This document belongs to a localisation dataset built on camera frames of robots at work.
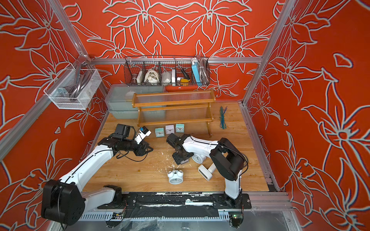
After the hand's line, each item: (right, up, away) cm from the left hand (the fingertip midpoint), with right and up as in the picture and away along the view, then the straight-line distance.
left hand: (149, 145), depth 81 cm
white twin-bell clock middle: (+29, -8, 0) cm, 30 cm away
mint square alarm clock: (+4, +6, +14) cm, 15 cm away
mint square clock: (+17, +9, +16) cm, 25 cm away
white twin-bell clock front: (+16, -15, -7) cm, 23 cm away
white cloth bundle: (0, +43, +9) cm, 44 cm away
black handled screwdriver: (+19, +48, +14) cm, 53 cm away
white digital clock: (+32, -15, -2) cm, 35 cm away
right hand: (+17, -10, +6) cm, 21 cm away
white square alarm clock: (+10, +8, +14) cm, 19 cm away
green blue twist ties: (+49, +10, +23) cm, 55 cm away
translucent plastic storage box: (-26, +28, +18) cm, 43 cm away
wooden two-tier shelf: (+14, +22, +14) cm, 30 cm away
